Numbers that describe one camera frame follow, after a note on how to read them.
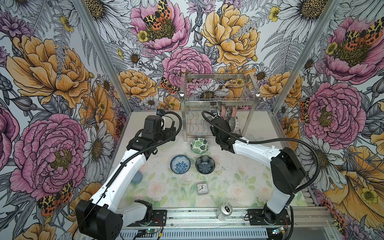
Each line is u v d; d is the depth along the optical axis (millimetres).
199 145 995
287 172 469
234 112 1060
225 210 647
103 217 369
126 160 470
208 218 760
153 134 562
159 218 737
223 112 1054
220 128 597
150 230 715
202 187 818
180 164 917
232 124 1058
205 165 917
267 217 662
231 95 1161
